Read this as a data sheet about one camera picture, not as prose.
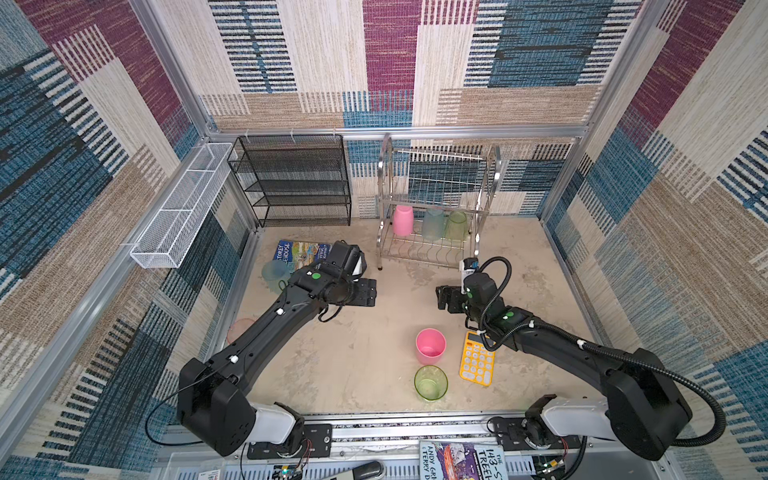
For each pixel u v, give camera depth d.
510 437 0.73
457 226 1.04
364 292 0.70
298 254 1.08
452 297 0.76
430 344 0.85
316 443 0.73
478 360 0.85
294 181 1.11
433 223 1.07
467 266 0.76
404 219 1.04
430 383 0.80
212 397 0.39
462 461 0.69
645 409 0.41
